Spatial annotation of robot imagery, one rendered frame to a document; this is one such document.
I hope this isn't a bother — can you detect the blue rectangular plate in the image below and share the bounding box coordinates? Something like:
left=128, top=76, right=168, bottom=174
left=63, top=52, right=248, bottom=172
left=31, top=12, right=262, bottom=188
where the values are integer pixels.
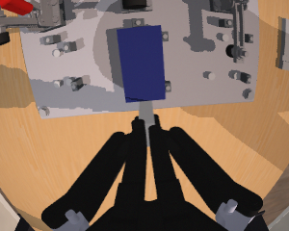
left=117, top=25, right=166, bottom=103

